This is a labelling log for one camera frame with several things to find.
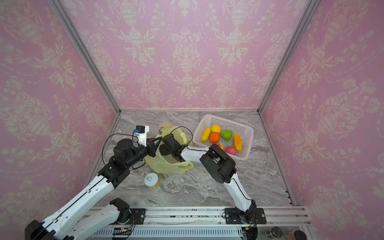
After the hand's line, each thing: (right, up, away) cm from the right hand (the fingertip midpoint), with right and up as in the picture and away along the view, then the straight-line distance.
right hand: (166, 143), depth 97 cm
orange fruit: (+32, +4, 0) cm, 32 cm away
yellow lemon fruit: (+34, +10, +6) cm, 35 cm away
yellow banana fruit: (+26, +6, +3) cm, 27 cm away
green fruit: (+40, +5, +3) cm, 41 cm away
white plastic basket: (+23, +13, +3) cm, 27 cm away
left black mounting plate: (-9, -33, -23) cm, 42 cm away
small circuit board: (-17, -40, -24) cm, 50 cm away
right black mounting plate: (+37, -33, -24) cm, 55 cm away
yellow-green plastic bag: (+5, -7, -26) cm, 27 cm away
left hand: (+3, +5, -25) cm, 25 cm away
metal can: (+52, -33, -35) cm, 71 cm away
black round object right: (+62, -33, -36) cm, 79 cm away
